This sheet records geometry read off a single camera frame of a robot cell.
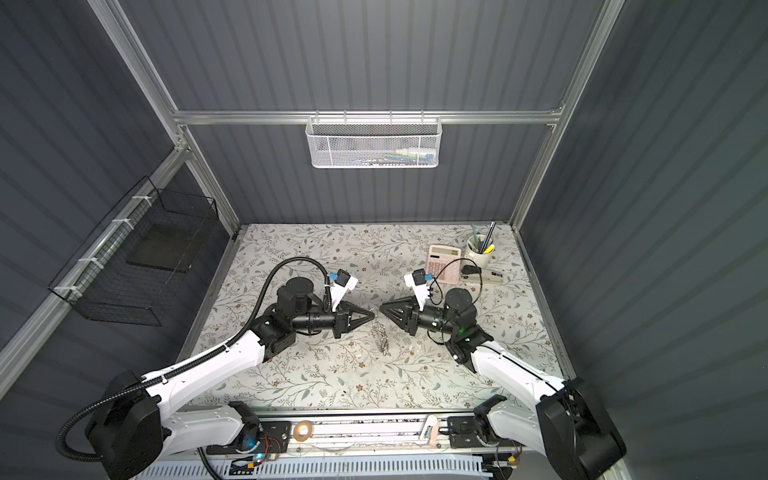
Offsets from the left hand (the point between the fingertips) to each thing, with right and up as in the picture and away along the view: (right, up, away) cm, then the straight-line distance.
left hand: (375, 317), depth 72 cm
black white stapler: (+31, +8, +30) cm, 44 cm away
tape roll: (-20, -30, +3) cm, 36 cm away
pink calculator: (+22, +14, +37) cm, 45 cm away
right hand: (+3, +1, +1) cm, 3 cm away
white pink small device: (+14, -28, +1) cm, 31 cm away
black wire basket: (-60, +12, 0) cm, 61 cm away
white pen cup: (+35, +17, +31) cm, 49 cm away
